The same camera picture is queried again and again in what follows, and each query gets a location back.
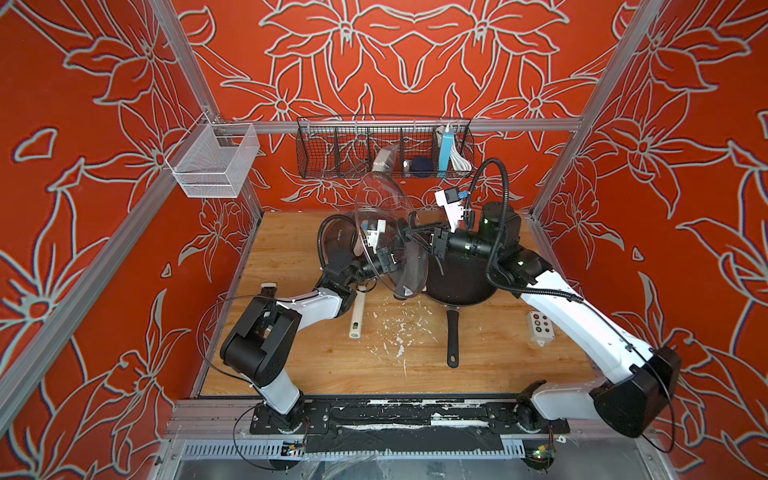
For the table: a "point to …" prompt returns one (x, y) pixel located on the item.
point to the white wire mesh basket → (210, 160)
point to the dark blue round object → (421, 167)
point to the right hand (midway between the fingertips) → (404, 233)
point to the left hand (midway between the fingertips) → (418, 255)
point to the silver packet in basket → (385, 158)
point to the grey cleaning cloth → (413, 270)
